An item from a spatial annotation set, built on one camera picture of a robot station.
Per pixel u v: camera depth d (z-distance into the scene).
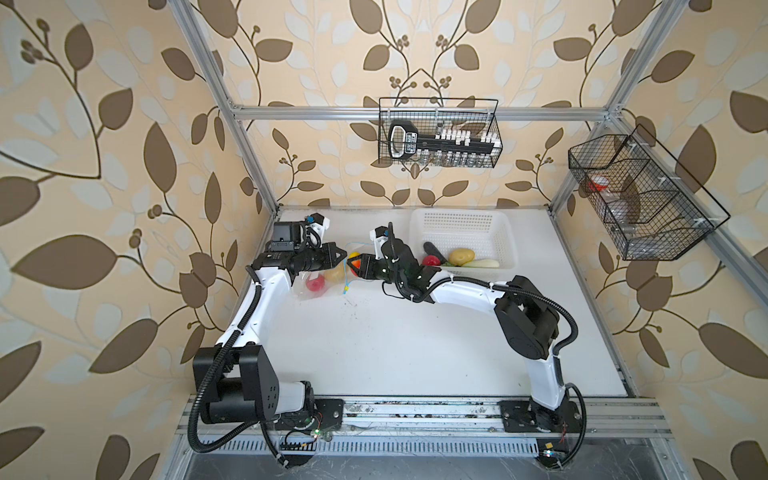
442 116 0.91
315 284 0.92
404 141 0.84
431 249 1.04
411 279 0.69
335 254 0.74
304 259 0.69
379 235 0.79
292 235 0.65
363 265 0.77
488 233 1.10
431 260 1.00
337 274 0.96
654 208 0.72
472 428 0.74
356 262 0.82
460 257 0.99
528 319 0.51
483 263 0.99
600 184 0.81
